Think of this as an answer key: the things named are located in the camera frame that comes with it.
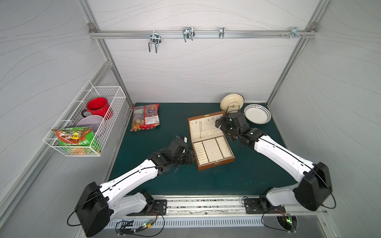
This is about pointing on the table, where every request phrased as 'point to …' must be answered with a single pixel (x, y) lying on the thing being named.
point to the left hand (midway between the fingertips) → (193, 157)
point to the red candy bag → (145, 117)
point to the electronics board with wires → (150, 228)
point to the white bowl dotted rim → (257, 114)
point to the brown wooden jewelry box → (210, 147)
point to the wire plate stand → (232, 106)
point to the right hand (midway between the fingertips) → (219, 123)
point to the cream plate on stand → (232, 103)
